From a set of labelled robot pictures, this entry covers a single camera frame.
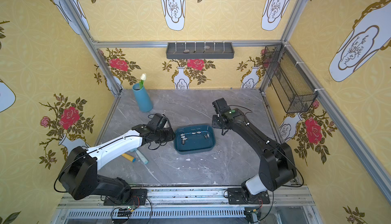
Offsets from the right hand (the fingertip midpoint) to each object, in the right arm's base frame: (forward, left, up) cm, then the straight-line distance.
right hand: (213, 124), depth 86 cm
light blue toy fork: (-18, +39, -11) cm, 44 cm away
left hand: (-7, +22, -4) cm, 23 cm away
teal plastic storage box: (-5, +14, -11) cm, 18 cm away
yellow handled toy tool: (-19, +45, -9) cm, 49 cm away
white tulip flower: (+19, +41, +17) cm, 48 cm away
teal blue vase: (+18, +46, -5) cm, 49 cm away
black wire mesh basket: (+8, -39, +19) cm, 45 cm away
